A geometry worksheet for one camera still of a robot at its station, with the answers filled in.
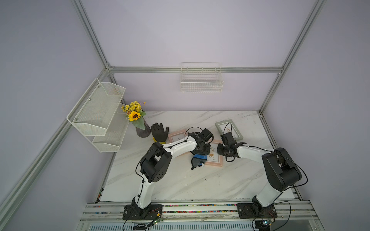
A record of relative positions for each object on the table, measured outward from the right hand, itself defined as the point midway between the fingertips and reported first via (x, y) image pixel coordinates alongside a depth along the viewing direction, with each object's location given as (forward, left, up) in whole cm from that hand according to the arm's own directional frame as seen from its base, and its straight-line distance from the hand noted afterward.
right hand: (220, 152), depth 97 cm
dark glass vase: (+13, +54, +6) cm, 56 cm away
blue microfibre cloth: (-7, +15, +8) cm, 18 cm away
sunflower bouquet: (+14, +54, +26) cm, 61 cm away
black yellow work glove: (+15, +43, +2) cm, 46 cm away
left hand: (-4, +11, +4) cm, 12 cm away
